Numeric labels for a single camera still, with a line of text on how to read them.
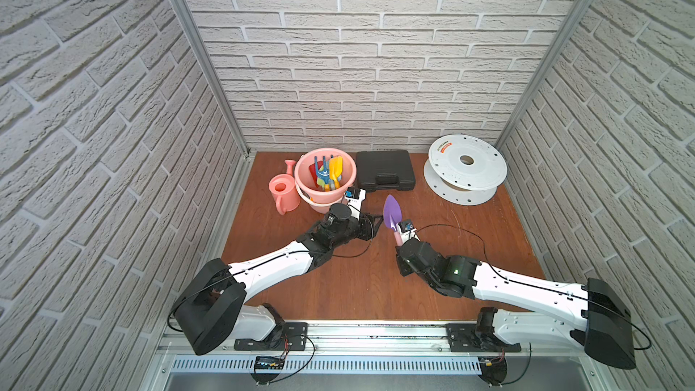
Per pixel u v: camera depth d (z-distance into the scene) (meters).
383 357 0.71
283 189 0.92
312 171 0.97
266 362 0.72
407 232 0.67
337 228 0.64
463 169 1.01
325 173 0.97
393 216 0.79
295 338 0.73
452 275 0.56
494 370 0.69
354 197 0.71
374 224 0.73
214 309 0.41
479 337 0.65
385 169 1.16
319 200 0.88
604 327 0.40
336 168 0.97
